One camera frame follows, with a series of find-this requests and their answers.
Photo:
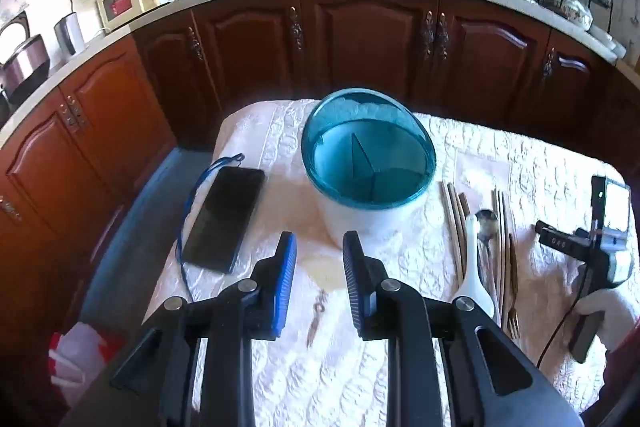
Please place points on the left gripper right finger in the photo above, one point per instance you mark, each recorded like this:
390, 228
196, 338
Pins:
371, 306

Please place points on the red and white bag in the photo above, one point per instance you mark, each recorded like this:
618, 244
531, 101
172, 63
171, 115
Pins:
76, 358

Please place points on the light wooden chopstick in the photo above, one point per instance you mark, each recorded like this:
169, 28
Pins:
459, 220
453, 231

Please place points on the white utensil holder teal rim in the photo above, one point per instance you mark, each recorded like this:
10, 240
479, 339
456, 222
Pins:
370, 161

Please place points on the steel electric kettle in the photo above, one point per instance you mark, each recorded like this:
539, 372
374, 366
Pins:
68, 33

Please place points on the white quilted tablecloth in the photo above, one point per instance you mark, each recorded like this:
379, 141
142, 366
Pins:
319, 372

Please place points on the black smartphone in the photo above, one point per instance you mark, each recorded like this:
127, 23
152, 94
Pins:
217, 234

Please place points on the thin wooden chopstick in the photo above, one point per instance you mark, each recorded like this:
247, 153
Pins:
505, 250
498, 248

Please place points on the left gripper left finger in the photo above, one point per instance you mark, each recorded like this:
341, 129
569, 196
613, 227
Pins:
274, 277

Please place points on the white ceramic soup spoon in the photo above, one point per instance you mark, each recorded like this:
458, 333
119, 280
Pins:
472, 286

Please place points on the purple rice cooker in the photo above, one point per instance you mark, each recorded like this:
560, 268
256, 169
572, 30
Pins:
25, 61

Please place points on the metal fork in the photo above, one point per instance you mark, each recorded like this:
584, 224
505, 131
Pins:
512, 322

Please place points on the metal spoon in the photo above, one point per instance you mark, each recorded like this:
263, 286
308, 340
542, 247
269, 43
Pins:
488, 230

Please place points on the dark brown chopstick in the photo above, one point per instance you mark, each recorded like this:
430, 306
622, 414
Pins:
464, 204

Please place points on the right white gloved hand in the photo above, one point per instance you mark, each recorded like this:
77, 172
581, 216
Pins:
620, 308

